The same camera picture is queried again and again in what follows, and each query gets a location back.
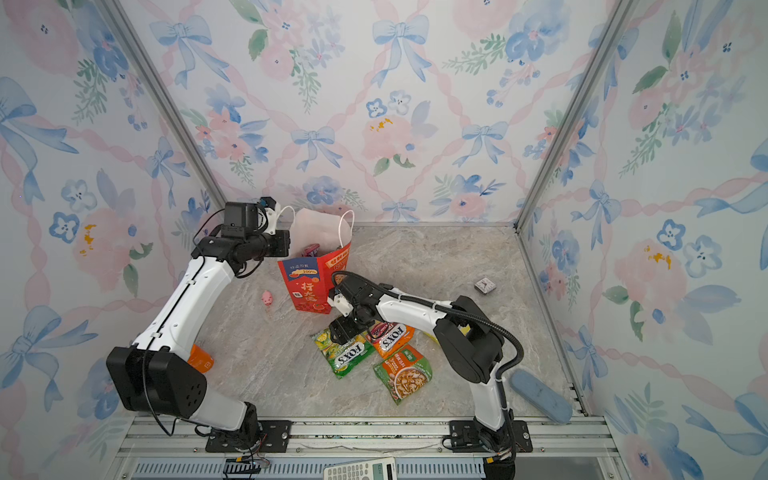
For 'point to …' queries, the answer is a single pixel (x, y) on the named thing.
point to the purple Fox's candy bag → (311, 250)
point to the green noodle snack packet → (405, 372)
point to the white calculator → (375, 469)
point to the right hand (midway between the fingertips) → (342, 329)
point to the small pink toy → (267, 298)
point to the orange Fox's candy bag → (388, 337)
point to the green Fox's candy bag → (344, 358)
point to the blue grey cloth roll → (541, 399)
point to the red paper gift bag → (320, 243)
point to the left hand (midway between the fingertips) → (290, 236)
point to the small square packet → (485, 285)
